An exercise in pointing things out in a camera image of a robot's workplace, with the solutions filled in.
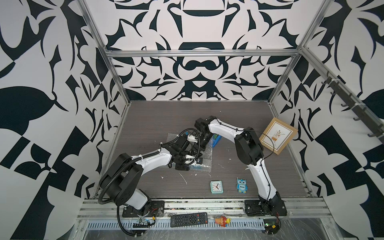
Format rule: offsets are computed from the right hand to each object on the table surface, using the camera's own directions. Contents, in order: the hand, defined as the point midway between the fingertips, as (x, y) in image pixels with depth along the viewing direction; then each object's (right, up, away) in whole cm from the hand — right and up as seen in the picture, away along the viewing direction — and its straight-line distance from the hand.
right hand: (192, 153), depth 89 cm
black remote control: (-2, -26, -19) cm, 32 cm away
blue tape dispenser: (+15, +8, +6) cm, 18 cm away
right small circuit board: (+37, -30, -18) cm, 51 cm away
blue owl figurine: (+26, -15, -8) cm, 31 cm away
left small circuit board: (-25, -31, -16) cm, 43 cm away
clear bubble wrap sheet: (+7, -5, -6) cm, 11 cm away
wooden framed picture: (+51, +11, +2) cm, 52 cm away
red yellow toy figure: (+14, -26, -20) cm, 35 cm away
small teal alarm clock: (+13, -15, -9) cm, 22 cm away
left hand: (-4, -3, +1) cm, 5 cm away
